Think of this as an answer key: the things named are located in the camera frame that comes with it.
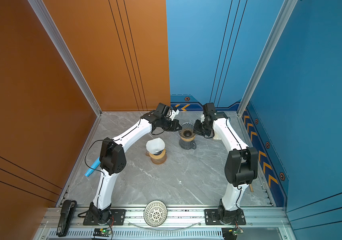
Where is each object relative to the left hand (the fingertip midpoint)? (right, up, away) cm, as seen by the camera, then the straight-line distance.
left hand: (183, 127), depth 90 cm
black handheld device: (-60, -42, -13) cm, 75 cm away
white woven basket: (-14, -43, -16) cm, 48 cm away
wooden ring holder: (+3, -8, +2) cm, 9 cm away
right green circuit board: (+22, -50, -20) cm, 58 cm away
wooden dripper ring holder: (-14, -17, -5) cm, 22 cm away
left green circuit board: (-40, -50, -19) cm, 67 cm away
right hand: (+6, -2, -1) cm, 7 cm away
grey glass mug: (+3, -12, +7) cm, 14 cm away
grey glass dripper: (+3, -2, +4) cm, 6 cm away
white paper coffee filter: (-16, -11, -4) cm, 20 cm away
